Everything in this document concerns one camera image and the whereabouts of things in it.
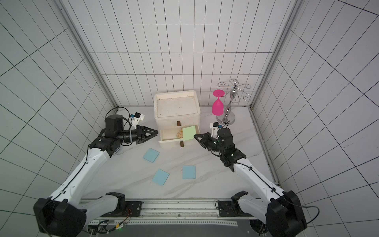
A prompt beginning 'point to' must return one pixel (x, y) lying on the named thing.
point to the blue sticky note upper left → (151, 155)
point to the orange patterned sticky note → (180, 134)
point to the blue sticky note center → (189, 172)
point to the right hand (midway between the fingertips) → (189, 137)
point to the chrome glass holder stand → (228, 117)
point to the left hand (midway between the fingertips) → (155, 135)
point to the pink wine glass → (217, 107)
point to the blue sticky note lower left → (160, 177)
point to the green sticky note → (188, 133)
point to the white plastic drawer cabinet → (175, 109)
